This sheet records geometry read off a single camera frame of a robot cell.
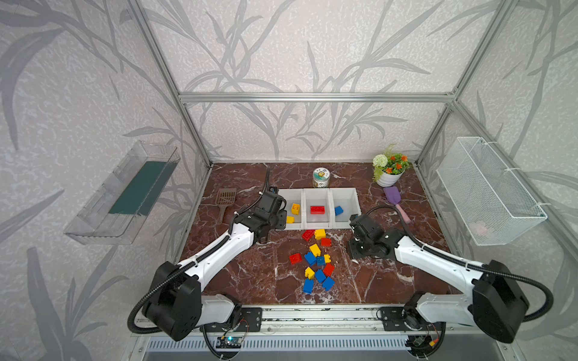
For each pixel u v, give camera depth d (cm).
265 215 64
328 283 81
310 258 85
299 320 75
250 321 72
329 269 85
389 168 102
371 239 64
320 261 85
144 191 63
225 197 106
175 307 40
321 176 105
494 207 61
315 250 87
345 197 104
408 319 65
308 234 93
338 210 101
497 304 41
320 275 82
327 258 87
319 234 93
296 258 87
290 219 95
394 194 108
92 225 58
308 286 80
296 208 99
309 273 80
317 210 99
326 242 91
